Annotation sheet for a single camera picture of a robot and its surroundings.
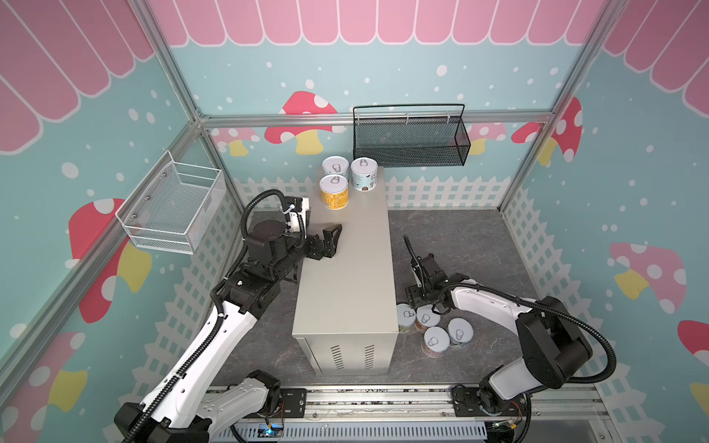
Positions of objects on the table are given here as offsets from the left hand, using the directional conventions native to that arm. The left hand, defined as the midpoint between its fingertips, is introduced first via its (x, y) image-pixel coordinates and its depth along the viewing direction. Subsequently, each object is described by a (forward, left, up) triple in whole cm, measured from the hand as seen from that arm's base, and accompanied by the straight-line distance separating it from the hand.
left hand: (326, 230), depth 69 cm
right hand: (-1, -27, -30) cm, 41 cm away
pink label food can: (-18, -30, -28) cm, 45 cm away
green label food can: (-10, -23, -29) cm, 38 cm away
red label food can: (-10, -29, -28) cm, 42 cm away
